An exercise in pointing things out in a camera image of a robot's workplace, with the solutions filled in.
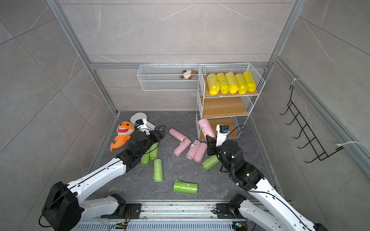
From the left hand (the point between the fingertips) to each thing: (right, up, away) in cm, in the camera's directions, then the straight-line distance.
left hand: (163, 125), depth 77 cm
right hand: (+24, -5, -9) cm, 26 cm away
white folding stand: (-23, +7, +34) cm, 41 cm away
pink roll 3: (+21, -19, +15) cm, 32 cm away
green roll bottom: (+10, -34, +1) cm, 35 cm away
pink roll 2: (+17, -16, +17) cm, 29 cm away
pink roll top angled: (+6, -7, +24) cm, 26 cm away
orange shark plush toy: (-31, -3, +21) cm, 37 cm away
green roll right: (+28, -23, +11) cm, 38 cm away
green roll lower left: (-4, -29, +5) cm, 30 cm away
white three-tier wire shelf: (+42, +10, +10) cm, 44 cm away
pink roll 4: (+23, -1, -8) cm, 24 cm away
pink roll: (+10, -14, +18) cm, 25 cm away
